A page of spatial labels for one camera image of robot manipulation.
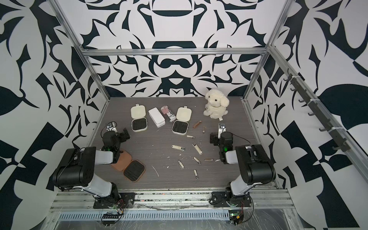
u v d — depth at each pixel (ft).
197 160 2.86
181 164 2.84
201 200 2.49
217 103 3.11
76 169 1.49
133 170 2.76
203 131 3.25
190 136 3.23
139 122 3.43
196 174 2.71
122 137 2.93
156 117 3.38
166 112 3.47
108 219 2.39
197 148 3.01
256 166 1.52
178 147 3.02
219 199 2.43
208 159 2.88
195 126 3.36
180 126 3.34
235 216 2.32
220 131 2.79
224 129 2.73
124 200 2.42
